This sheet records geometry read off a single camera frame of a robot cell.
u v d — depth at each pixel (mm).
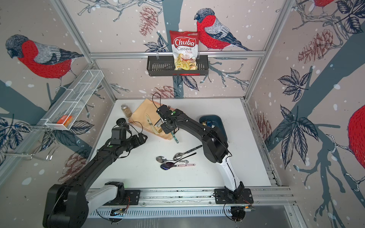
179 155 893
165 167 825
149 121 1049
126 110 1051
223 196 729
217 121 1033
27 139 560
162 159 850
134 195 733
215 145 530
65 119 643
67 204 390
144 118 1074
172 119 641
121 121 923
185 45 821
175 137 901
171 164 836
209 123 1007
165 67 1067
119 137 662
